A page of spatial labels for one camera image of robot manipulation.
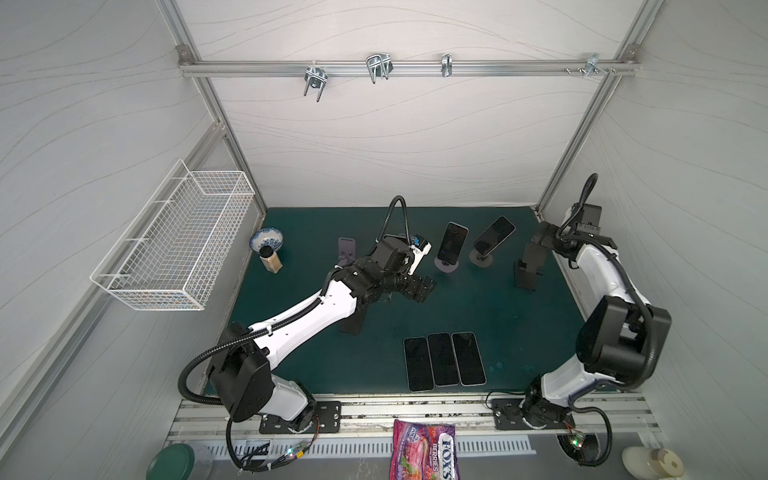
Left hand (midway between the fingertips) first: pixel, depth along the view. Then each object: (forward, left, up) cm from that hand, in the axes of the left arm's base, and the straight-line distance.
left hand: (428, 271), depth 77 cm
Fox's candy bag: (-37, +1, -18) cm, 41 cm away
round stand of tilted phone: (+18, -21, -20) cm, 34 cm away
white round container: (-38, -46, -12) cm, 61 cm away
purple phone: (-16, -5, -18) cm, 25 cm away
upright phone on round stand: (+17, -9, -8) cm, 21 cm away
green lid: (-41, +53, -10) cm, 68 cm away
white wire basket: (-4, +62, +11) cm, 63 cm away
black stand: (-6, +21, -21) cm, 30 cm away
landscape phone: (-17, +2, -21) cm, 27 cm away
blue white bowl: (+25, +57, -17) cm, 64 cm away
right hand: (+17, -41, -2) cm, 44 cm away
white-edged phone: (-15, -13, -24) cm, 31 cm away
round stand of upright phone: (+15, -9, -19) cm, 26 cm away
